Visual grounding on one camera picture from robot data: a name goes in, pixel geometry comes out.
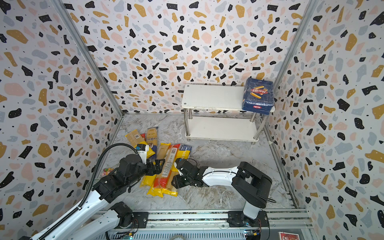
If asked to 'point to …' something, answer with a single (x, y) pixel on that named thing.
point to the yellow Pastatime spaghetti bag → (169, 190)
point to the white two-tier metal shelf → (215, 113)
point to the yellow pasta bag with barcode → (135, 139)
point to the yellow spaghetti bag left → (148, 180)
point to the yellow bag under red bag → (157, 192)
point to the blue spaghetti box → (185, 147)
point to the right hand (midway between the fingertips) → (171, 181)
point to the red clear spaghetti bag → (166, 173)
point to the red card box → (287, 236)
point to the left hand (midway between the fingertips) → (157, 158)
